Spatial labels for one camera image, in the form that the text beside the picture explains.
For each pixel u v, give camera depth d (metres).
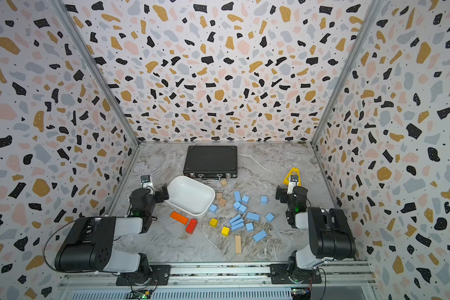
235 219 0.87
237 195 0.97
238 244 0.82
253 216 0.91
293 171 1.07
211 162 1.06
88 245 0.44
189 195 0.92
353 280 0.74
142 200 0.70
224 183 1.00
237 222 0.86
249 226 0.86
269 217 0.88
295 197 0.73
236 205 0.91
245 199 0.95
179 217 0.90
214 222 0.85
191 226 0.85
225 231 0.84
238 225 0.85
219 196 0.94
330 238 0.45
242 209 0.90
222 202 0.94
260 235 0.84
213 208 0.90
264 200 0.95
